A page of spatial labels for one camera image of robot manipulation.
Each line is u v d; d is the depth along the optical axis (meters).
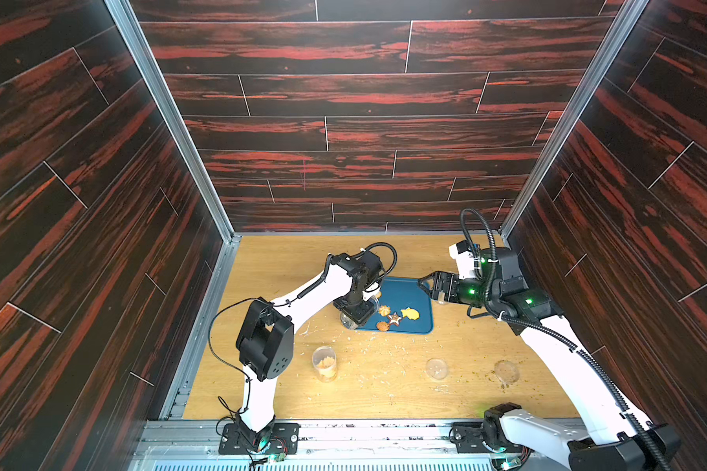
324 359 0.81
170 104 0.82
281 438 0.73
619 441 0.37
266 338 0.49
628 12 0.66
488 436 0.67
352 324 0.78
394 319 0.95
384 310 0.96
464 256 0.65
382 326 0.93
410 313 0.96
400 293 0.96
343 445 0.74
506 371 0.86
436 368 0.86
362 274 0.63
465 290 0.62
